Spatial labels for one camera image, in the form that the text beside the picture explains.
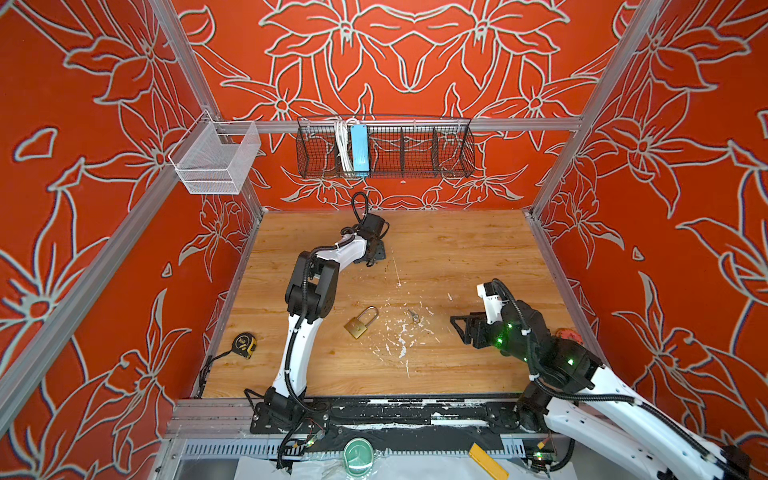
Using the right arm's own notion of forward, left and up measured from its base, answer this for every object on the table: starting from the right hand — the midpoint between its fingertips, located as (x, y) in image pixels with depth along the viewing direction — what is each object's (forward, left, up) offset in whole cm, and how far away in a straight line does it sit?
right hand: (455, 317), depth 72 cm
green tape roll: (-27, +24, -16) cm, 40 cm away
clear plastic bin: (+50, +71, +14) cm, 88 cm away
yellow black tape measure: (-1, +58, -14) cm, 60 cm away
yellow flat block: (-28, -5, -17) cm, 33 cm away
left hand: (+34, +22, -16) cm, 43 cm away
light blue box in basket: (+47, +24, +16) cm, 55 cm away
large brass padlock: (+5, +26, -16) cm, 31 cm away
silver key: (+8, +8, -17) cm, 21 cm away
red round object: (+1, -35, -15) cm, 38 cm away
